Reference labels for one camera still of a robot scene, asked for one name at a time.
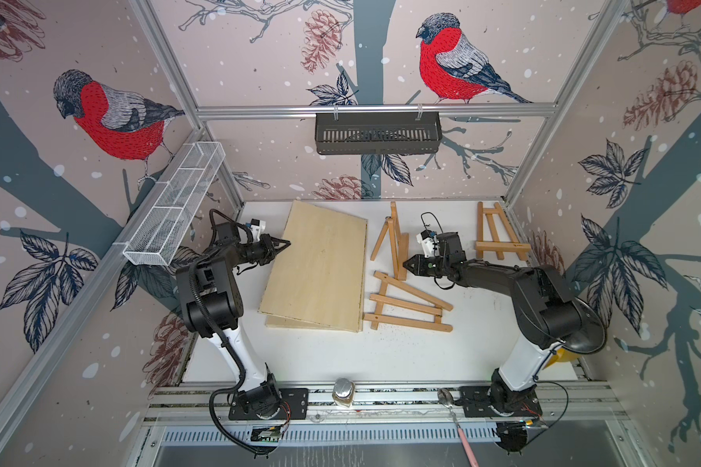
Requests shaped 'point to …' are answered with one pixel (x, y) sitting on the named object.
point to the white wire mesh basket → (153, 242)
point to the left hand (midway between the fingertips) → (291, 239)
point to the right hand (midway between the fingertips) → (407, 261)
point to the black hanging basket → (378, 133)
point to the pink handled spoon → (446, 398)
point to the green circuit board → (272, 434)
